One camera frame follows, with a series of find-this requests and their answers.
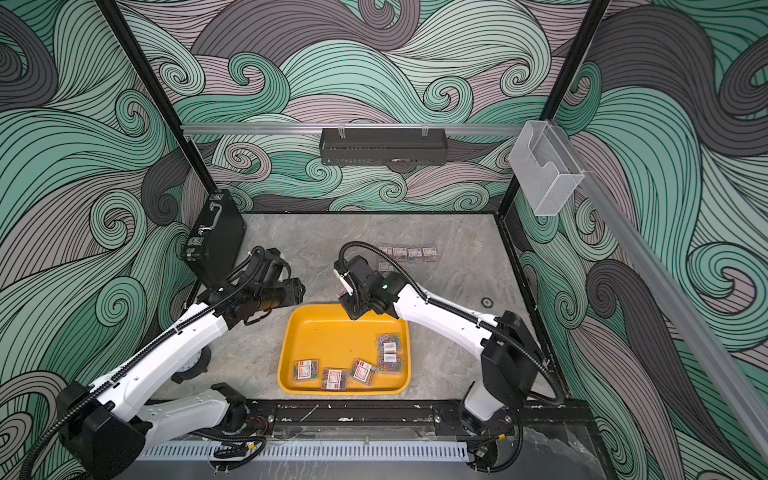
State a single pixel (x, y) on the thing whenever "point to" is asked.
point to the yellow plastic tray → (324, 352)
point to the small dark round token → (487, 302)
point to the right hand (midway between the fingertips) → (347, 302)
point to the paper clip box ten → (390, 359)
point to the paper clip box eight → (363, 372)
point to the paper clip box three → (400, 253)
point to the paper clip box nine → (388, 343)
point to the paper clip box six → (305, 370)
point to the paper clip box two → (429, 254)
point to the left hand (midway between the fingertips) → (295, 287)
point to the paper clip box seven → (334, 379)
